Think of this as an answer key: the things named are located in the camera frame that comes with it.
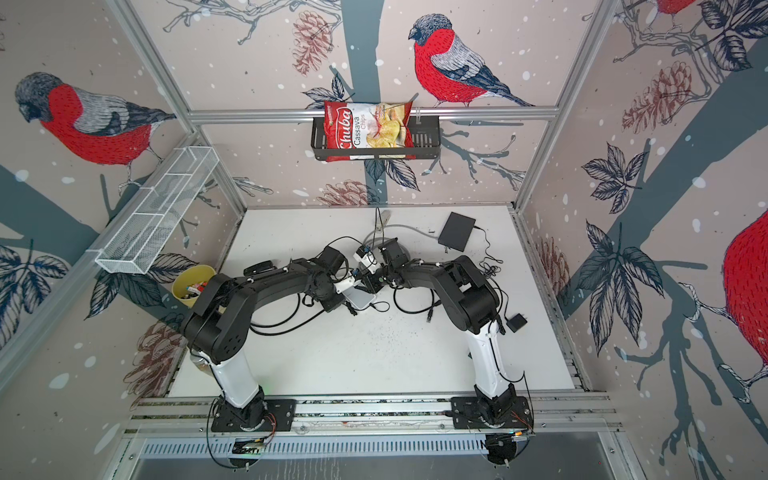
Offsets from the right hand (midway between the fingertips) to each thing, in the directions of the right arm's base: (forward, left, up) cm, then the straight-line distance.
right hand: (354, 291), depth 96 cm
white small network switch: (-3, -2, +2) cm, 4 cm away
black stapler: (+6, +34, +3) cm, 34 cm away
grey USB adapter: (+35, -8, -1) cm, 36 cm away
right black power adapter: (-9, -51, -1) cm, 52 cm away
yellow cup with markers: (-6, +46, +13) cm, 48 cm away
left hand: (-4, +5, +1) cm, 6 cm away
